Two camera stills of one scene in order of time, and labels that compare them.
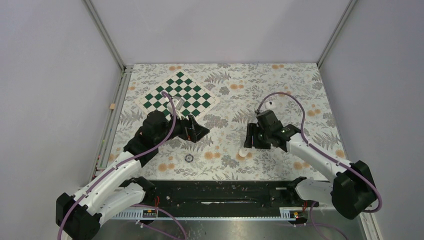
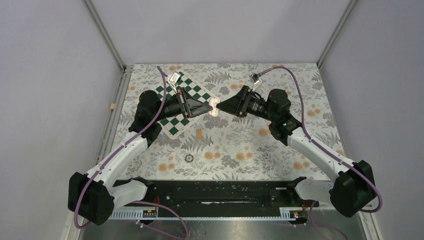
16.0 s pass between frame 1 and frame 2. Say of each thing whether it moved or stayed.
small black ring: stayed
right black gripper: moved
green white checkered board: stayed
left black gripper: moved
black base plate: stayed
